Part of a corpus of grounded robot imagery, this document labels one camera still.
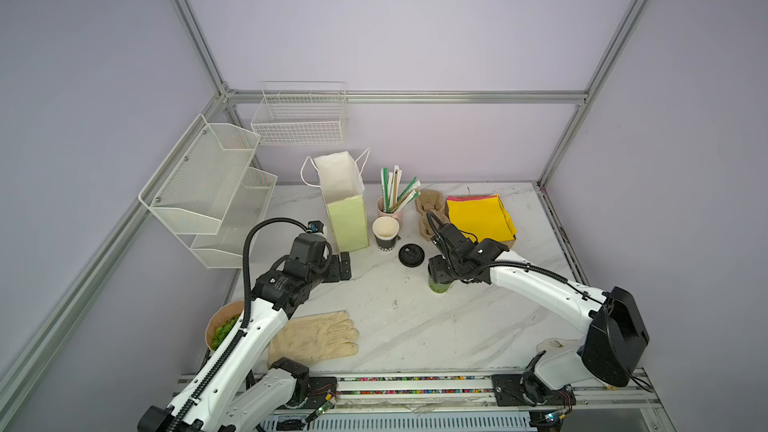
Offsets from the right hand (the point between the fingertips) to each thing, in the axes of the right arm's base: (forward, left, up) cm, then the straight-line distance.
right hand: (438, 269), depth 84 cm
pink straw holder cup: (+23, +17, -2) cm, 29 cm away
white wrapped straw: (+31, +14, +5) cm, 35 cm away
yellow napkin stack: (+27, -19, -9) cm, 35 cm away
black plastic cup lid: (+11, +7, -10) cm, 16 cm away
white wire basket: (+44, +44, +24) cm, 66 cm away
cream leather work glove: (-16, +35, -10) cm, 40 cm away
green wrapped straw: (+29, +16, +3) cm, 33 cm away
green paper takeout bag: (+14, +26, +16) cm, 34 cm away
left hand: (-3, +29, +8) cm, 30 cm away
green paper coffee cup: (-2, -1, -8) cm, 8 cm away
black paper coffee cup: (+16, +16, -4) cm, 23 cm away
